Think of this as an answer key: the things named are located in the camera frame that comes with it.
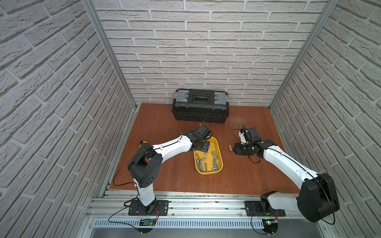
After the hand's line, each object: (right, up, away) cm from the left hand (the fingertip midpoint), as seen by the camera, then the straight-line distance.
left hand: (205, 144), depth 89 cm
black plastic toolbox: (-2, +25, +9) cm, 26 cm away
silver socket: (+17, -3, +6) cm, 18 cm away
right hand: (+20, -3, -3) cm, 20 cm away
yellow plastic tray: (+3, -12, +1) cm, 12 cm away
